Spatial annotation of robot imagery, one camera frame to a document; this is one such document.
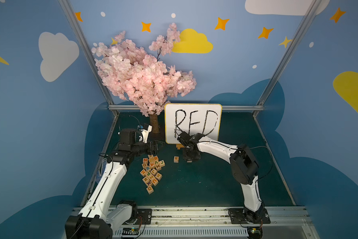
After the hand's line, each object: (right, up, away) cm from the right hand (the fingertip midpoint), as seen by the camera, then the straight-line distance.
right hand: (189, 157), depth 93 cm
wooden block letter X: (-24, -13, -10) cm, 29 cm away
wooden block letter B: (-22, -1, 0) cm, 22 cm away
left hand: (-17, +11, -16) cm, 26 cm away
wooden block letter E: (-1, -1, -9) cm, 9 cm away
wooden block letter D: (-23, -16, -12) cm, 30 cm away
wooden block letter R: (-9, -2, 0) cm, 9 cm away
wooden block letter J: (-17, -4, -2) cm, 18 cm away
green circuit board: (-31, -33, -20) cm, 49 cm away
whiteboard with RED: (+9, +24, -2) cm, 26 cm away
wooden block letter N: (-28, -2, -2) cm, 28 cm away
